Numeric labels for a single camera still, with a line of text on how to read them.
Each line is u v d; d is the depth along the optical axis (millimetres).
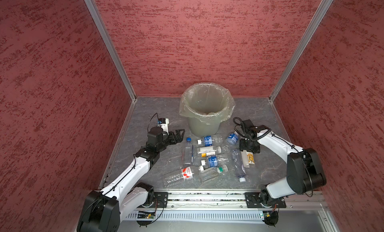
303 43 881
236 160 838
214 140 898
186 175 774
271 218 708
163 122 725
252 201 738
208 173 829
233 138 918
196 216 775
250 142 737
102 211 387
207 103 1012
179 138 730
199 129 939
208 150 884
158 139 625
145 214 723
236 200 757
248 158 831
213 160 813
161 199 738
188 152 870
